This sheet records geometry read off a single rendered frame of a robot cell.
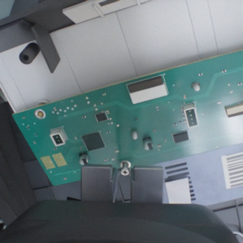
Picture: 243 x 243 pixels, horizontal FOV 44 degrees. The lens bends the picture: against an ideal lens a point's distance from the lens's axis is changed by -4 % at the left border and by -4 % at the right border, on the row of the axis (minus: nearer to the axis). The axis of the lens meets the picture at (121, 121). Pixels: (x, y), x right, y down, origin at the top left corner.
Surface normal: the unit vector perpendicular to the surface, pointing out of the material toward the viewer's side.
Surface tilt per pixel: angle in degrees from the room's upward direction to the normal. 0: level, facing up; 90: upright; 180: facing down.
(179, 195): 90
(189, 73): 90
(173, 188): 90
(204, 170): 90
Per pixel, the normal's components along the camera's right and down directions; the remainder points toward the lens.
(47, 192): -0.16, 0.16
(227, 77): -0.04, 0.54
